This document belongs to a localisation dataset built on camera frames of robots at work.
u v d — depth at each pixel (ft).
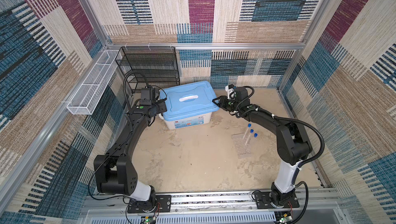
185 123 3.10
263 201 2.39
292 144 1.65
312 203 2.43
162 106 2.53
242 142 3.03
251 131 2.66
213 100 2.98
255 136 2.60
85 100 3.00
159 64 3.54
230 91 2.78
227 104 2.71
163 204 2.43
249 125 2.72
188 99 2.99
